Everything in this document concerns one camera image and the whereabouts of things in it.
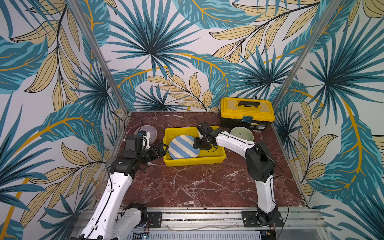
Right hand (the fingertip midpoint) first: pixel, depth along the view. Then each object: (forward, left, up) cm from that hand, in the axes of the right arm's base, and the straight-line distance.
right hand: (195, 146), depth 97 cm
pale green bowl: (+9, -33, +1) cm, 34 cm away
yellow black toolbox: (+16, -42, +12) cm, 46 cm away
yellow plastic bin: (-6, -13, -2) cm, 14 cm away
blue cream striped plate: (0, +9, +1) cm, 9 cm away
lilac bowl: (+14, +30, +2) cm, 33 cm away
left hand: (-12, +17, +17) cm, 27 cm away
